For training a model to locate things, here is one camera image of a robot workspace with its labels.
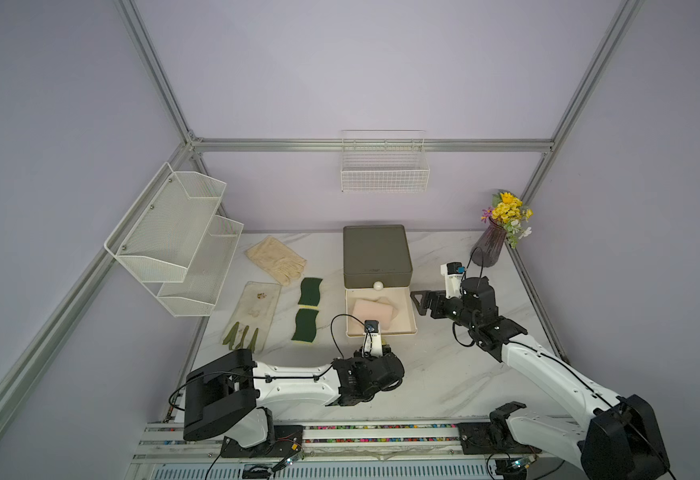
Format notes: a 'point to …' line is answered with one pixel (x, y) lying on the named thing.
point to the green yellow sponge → (306, 326)
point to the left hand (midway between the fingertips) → (385, 350)
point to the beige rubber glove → (279, 260)
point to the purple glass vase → (490, 241)
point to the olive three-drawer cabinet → (376, 253)
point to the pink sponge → (382, 310)
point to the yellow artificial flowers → (510, 212)
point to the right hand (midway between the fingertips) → (424, 297)
